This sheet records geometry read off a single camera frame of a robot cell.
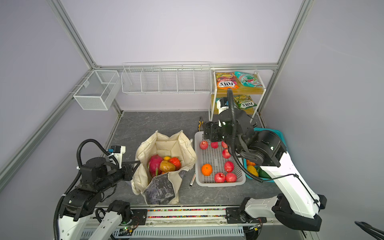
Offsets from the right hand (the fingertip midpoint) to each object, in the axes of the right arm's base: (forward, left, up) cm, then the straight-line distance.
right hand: (211, 124), depth 57 cm
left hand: (-8, +32, -18) cm, 38 cm away
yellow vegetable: (-2, -25, -38) cm, 45 cm away
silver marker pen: (-6, +9, -42) cm, 43 cm away
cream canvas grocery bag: (-16, +22, -28) cm, 39 cm away
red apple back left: (+14, +2, -38) cm, 40 cm away
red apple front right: (-7, -12, -37) cm, 40 cm away
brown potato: (-4, +22, -28) cm, 36 cm away
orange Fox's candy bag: (+39, -11, -6) cm, 41 cm away
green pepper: (-4, -31, -38) cm, 49 cm away
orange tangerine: (-2, +1, -37) cm, 38 cm away
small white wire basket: (+41, +70, -14) cm, 83 cm away
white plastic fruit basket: (-1, -3, -42) cm, 42 cm away
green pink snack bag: (+39, -24, -6) cm, 46 cm away
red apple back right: (+8, -11, -38) cm, 40 cm away
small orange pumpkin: (+2, -24, -37) cm, 44 cm away
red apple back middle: (+15, -5, -38) cm, 42 cm away
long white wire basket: (+50, +25, -11) cm, 57 cm away
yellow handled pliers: (+36, +4, -41) cm, 55 cm away
